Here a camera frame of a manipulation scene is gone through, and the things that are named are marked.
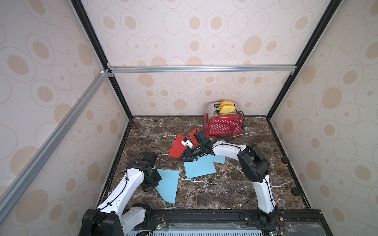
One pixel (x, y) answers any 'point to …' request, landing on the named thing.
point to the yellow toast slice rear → (226, 102)
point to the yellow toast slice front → (227, 108)
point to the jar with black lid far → (281, 165)
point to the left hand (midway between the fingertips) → (161, 182)
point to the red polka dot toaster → (217, 124)
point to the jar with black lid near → (295, 191)
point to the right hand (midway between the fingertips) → (178, 164)
